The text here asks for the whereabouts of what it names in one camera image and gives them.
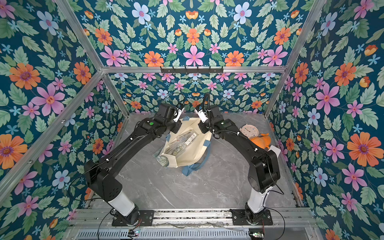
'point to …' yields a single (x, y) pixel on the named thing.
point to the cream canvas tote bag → (186, 149)
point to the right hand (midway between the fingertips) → (206, 118)
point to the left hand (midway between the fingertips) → (178, 119)
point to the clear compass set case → (178, 145)
